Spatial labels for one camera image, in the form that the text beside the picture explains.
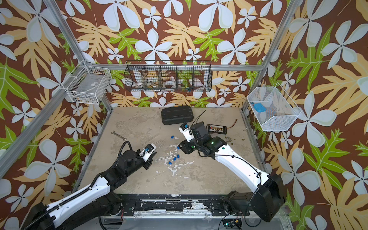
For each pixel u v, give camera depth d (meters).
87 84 0.85
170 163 0.91
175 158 0.93
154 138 1.01
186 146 0.67
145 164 0.70
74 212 0.47
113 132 1.05
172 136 1.02
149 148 0.65
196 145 0.57
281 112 0.78
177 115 1.10
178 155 0.93
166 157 0.93
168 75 0.97
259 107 0.86
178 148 0.97
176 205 0.75
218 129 1.05
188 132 0.68
